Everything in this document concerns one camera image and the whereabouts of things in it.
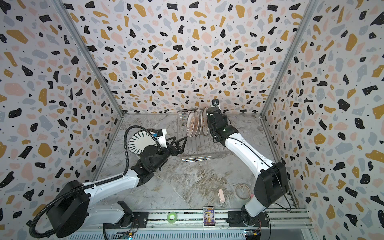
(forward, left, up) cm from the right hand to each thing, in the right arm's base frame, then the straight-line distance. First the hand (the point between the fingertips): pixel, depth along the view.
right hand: (218, 114), depth 82 cm
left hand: (-14, +18, -3) cm, 24 cm away
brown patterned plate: (+12, +18, -21) cm, 30 cm away
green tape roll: (-45, +23, -29) cm, 58 cm away
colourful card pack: (-46, +5, -27) cm, 53 cm away
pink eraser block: (-35, -2, -26) cm, 44 cm away
